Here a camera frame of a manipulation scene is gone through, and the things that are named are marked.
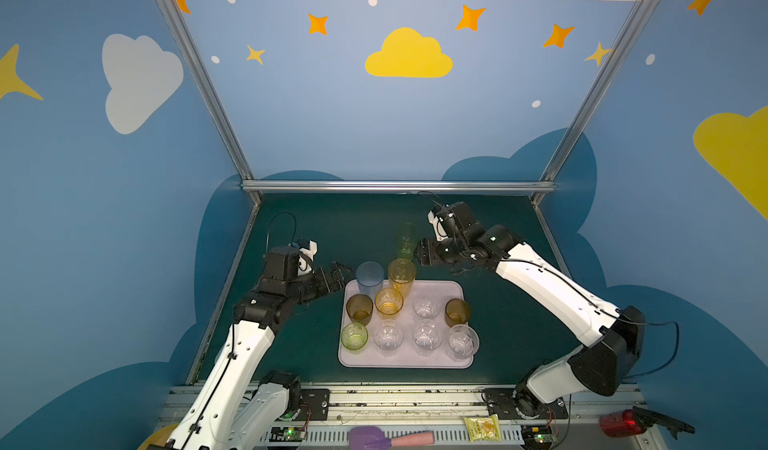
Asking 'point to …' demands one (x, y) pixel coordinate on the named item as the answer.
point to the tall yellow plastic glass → (401, 275)
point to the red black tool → (635, 421)
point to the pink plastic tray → (408, 356)
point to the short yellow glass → (389, 300)
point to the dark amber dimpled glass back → (359, 308)
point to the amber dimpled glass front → (457, 312)
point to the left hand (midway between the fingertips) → (344, 276)
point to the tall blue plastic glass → (369, 278)
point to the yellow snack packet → (485, 428)
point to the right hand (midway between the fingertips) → (428, 248)
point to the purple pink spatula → (373, 438)
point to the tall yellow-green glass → (354, 336)
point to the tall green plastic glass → (407, 242)
